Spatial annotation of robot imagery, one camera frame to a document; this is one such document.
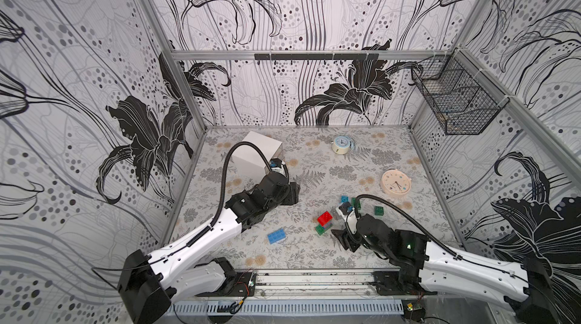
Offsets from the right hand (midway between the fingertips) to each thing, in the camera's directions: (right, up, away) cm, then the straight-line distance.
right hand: (340, 224), depth 77 cm
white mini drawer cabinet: (-34, +21, +11) cm, 42 cm away
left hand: (-16, +11, +1) cm, 19 cm away
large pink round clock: (+27, +12, +18) cm, 35 cm away
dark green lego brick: (+18, +1, +11) cm, 21 cm away
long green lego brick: (-6, -3, +5) cm, 8 cm away
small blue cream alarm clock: (+7, +28, +30) cm, 41 cm away
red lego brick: (-5, +2, -1) cm, 6 cm away
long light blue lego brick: (-23, -6, +5) cm, 24 cm away
